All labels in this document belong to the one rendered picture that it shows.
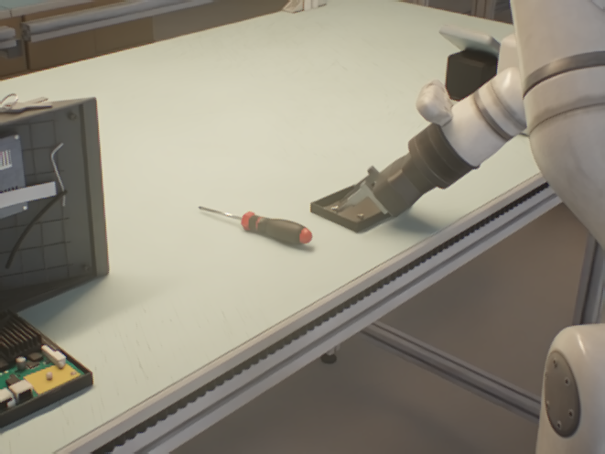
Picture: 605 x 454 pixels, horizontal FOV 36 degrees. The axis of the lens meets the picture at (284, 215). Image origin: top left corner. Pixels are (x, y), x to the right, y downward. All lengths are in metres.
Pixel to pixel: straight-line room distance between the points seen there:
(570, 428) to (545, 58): 0.27
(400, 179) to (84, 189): 0.38
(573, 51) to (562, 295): 2.43
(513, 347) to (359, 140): 1.48
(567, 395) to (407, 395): 1.91
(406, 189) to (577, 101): 0.47
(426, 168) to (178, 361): 0.39
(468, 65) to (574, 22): 0.89
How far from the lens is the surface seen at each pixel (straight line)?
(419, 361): 2.43
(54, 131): 0.99
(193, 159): 1.36
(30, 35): 2.57
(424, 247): 1.15
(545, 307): 3.05
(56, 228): 1.04
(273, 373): 1.01
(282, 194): 1.25
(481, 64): 1.61
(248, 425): 2.44
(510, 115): 1.10
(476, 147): 1.11
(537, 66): 0.73
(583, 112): 0.70
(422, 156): 1.13
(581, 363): 0.65
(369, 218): 1.17
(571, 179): 0.71
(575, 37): 0.73
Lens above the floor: 1.53
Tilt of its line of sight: 26 degrees down
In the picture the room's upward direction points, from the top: 1 degrees clockwise
